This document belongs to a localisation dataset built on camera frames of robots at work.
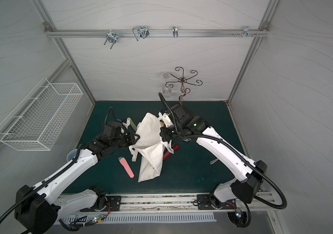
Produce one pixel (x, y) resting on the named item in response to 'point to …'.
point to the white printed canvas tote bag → (149, 150)
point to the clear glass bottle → (166, 89)
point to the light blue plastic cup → (71, 154)
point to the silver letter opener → (213, 161)
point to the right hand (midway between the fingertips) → (160, 133)
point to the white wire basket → (38, 121)
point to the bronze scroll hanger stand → (183, 80)
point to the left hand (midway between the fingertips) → (140, 137)
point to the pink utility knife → (124, 164)
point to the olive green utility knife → (130, 122)
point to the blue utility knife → (165, 150)
